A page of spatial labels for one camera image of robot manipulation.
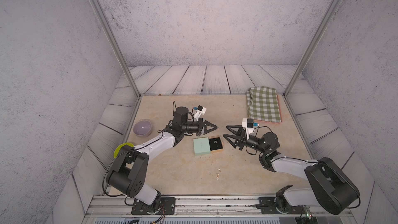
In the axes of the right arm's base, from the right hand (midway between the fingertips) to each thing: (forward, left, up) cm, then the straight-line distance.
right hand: (227, 132), depth 73 cm
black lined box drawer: (+6, +5, -22) cm, 23 cm away
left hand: (+2, +4, -1) cm, 5 cm away
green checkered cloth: (+38, -31, -23) cm, 54 cm away
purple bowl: (+15, +50, -19) cm, 56 cm away
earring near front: (-12, +4, -23) cm, 27 cm away
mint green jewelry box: (+3, +13, -20) cm, 24 cm away
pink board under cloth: (+30, -41, -23) cm, 56 cm away
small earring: (-9, +3, -23) cm, 25 cm away
